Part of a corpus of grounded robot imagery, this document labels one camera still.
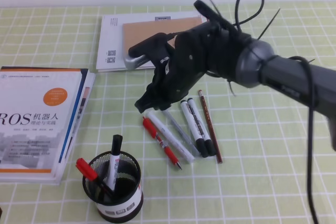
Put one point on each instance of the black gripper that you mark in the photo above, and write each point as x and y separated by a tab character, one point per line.
205	49

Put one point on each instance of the white frosted pen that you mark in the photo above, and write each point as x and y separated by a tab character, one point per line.
170	137

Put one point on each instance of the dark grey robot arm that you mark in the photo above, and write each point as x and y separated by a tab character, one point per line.
308	84

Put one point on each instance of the red gel pen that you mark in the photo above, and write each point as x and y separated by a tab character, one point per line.
153	132

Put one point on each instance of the grey translucent pen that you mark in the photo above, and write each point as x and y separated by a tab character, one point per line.
186	138

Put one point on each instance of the red capped pen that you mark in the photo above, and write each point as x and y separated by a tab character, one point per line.
89	173

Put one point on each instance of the black mesh pen holder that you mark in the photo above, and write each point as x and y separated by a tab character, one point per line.
128	195

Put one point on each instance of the black capped white marker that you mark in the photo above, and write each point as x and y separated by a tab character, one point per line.
114	161

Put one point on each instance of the left white black marker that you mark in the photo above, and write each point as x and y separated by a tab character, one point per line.
200	144

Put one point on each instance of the white book under notebook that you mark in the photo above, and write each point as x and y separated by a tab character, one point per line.
110	49

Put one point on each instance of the right white black marker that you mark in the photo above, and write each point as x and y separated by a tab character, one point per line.
208	142

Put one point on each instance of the brown kraft notebook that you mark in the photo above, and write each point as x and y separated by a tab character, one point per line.
134	33

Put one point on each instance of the brown pencil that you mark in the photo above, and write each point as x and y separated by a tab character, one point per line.
210	127

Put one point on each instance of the white ROS robotics book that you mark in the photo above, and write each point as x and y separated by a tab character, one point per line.
34	119

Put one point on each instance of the book under ROS book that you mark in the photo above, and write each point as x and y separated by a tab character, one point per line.
76	124

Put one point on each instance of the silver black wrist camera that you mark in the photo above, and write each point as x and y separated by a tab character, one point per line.
153	49

